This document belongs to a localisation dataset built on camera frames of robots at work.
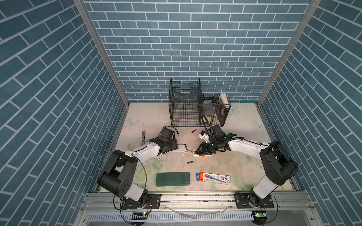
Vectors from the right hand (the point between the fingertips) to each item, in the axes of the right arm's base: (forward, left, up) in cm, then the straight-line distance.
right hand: (196, 151), depth 85 cm
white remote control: (0, +1, -4) cm, 4 cm away
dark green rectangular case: (-15, +13, -6) cm, 21 cm away
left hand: (+5, +14, -3) cm, 16 cm away
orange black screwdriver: (-1, 0, 0) cm, 1 cm away
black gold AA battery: (+19, +2, -6) cm, 20 cm away
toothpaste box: (-13, -11, -6) cm, 18 cm away
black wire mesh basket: (+48, +10, -8) cm, 50 cm away
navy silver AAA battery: (-5, +4, -6) cm, 9 cm away
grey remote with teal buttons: (+4, +10, -6) cm, 12 cm away
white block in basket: (+33, -17, +13) cm, 40 cm away
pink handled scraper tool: (+10, +38, -5) cm, 39 cm away
